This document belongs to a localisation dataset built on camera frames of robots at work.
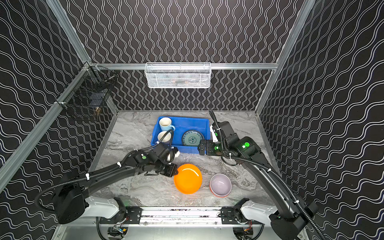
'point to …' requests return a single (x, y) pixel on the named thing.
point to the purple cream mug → (166, 139)
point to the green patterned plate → (191, 138)
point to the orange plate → (188, 179)
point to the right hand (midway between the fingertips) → (206, 147)
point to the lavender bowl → (220, 185)
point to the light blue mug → (165, 124)
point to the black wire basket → (89, 89)
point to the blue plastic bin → (182, 124)
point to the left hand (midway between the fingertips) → (179, 171)
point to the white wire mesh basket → (177, 75)
